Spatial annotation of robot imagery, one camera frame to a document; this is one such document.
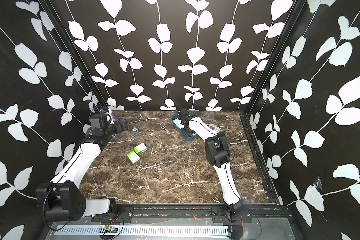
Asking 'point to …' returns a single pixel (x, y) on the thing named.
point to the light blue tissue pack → (178, 122)
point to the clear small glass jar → (135, 130)
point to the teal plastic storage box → (187, 138)
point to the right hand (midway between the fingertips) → (188, 129)
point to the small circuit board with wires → (110, 229)
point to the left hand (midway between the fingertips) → (119, 119)
